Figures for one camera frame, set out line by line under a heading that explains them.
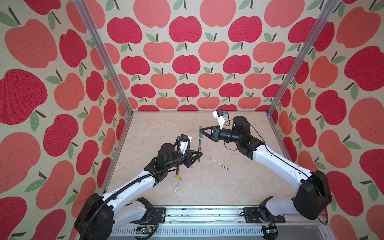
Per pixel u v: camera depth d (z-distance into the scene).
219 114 0.67
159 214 0.75
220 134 0.66
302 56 0.87
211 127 0.68
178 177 0.87
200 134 0.72
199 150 0.72
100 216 0.40
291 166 0.47
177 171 0.89
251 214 0.72
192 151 0.71
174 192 0.82
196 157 0.72
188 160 0.67
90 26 0.75
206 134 0.70
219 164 0.93
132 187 0.49
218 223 0.73
